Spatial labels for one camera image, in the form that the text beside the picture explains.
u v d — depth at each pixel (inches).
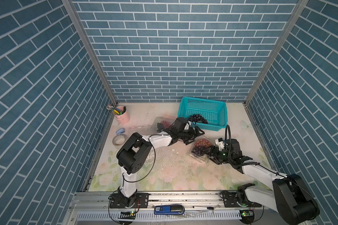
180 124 28.5
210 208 28.1
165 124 39.8
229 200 29.0
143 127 41.3
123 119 40.0
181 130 29.7
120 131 39.1
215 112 45.0
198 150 33.6
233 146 27.2
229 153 27.3
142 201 29.0
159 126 40.1
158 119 42.0
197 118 41.3
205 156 34.9
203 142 34.9
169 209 26.4
